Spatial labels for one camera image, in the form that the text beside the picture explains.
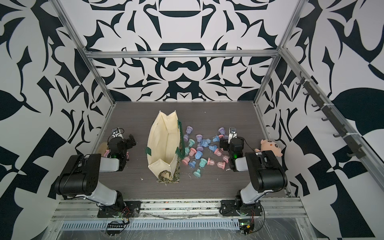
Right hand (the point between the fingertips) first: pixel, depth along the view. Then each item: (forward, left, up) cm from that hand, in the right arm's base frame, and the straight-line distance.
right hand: (231, 134), depth 95 cm
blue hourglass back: (-6, +17, 0) cm, 18 cm away
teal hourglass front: (-23, +22, -3) cm, 32 cm away
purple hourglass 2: (+5, +4, -4) cm, 8 cm away
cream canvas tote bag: (-7, +41, -3) cm, 42 cm away
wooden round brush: (-6, +80, -3) cm, 80 cm away
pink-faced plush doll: (-7, -20, 0) cm, 22 cm away
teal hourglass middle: (-17, +18, -3) cm, 25 cm away
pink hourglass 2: (-10, +24, -3) cm, 26 cm away
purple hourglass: (+5, +27, -4) cm, 28 cm away
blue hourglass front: (-18, +24, -3) cm, 30 cm away
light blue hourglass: (-1, +9, -3) cm, 9 cm away
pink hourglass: (-18, +8, -3) cm, 20 cm away
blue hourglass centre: (-12, +21, -2) cm, 24 cm away
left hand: (-1, +68, +2) cm, 68 cm away
